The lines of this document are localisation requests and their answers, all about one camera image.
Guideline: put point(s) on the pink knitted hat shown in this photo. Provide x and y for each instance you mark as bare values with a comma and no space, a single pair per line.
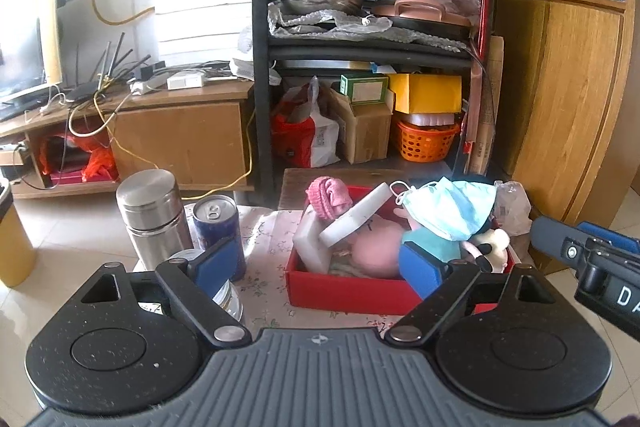
329,198

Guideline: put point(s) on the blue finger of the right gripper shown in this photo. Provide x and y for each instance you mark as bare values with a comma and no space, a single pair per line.
618,240

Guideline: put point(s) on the blue drink can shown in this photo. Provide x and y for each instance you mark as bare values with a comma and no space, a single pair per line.
216,217

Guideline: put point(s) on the glass jar with label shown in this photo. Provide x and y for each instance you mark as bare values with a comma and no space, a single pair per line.
227,297

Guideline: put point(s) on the black wifi router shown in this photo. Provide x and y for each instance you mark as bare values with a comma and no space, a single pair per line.
114,66

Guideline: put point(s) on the white power strip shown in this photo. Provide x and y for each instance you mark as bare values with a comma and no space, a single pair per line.
171,81

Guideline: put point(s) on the pink blue pig plush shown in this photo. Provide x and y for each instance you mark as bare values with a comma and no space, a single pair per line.
375,247

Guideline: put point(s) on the white plastic bag on floor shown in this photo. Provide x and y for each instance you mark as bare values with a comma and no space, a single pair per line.
512,208

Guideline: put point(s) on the floral tablecloth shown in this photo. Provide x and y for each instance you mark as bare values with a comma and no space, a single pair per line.
267,242

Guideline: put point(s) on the yellow box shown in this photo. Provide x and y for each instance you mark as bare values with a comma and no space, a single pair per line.
426,94

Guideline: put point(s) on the stainless steel thermos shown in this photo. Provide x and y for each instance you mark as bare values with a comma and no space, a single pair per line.
151,207

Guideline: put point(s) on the white mouse plush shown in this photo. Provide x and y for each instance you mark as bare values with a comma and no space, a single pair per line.
488,250

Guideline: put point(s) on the wooden cabinet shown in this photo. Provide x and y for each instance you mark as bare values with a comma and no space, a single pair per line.
568,121

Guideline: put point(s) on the bubble wrap sheet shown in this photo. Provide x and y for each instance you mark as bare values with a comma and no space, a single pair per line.
335,25

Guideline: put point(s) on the black metal shelf rack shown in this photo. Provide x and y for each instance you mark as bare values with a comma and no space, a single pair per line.
260,56

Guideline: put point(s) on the orange plastic basket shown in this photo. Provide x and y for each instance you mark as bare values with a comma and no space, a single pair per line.
422,144

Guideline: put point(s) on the red cardboard box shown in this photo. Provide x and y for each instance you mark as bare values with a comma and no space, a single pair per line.
344,288

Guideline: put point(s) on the wooden TV stand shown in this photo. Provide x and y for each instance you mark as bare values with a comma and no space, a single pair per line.
203,136

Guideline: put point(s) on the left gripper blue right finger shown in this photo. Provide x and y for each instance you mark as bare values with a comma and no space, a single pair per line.
441,286

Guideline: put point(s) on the pink lidded pan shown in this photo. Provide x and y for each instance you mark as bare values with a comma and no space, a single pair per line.
427,16

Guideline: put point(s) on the red white plastic bag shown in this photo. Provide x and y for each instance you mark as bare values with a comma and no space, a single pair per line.
300,133

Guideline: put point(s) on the green small box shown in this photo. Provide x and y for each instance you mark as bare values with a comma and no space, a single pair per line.
364,89

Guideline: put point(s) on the brown cardboard box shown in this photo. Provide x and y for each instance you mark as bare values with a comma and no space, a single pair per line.
364,129

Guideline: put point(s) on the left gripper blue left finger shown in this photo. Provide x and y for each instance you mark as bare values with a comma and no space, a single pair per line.
190,286

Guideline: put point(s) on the blue face mask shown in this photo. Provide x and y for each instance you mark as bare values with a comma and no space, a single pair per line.
452,210

